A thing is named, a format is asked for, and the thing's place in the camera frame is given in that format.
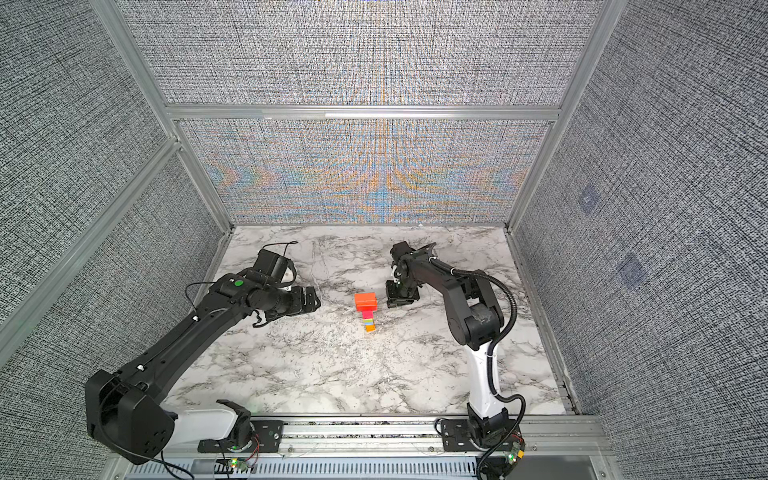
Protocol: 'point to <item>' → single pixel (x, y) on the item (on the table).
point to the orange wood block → (370, 328)
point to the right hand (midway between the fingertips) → (393, 302)
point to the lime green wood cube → (368, 321)
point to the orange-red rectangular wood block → (366, 302)
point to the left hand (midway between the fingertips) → (308, 306)
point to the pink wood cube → (367, 314)
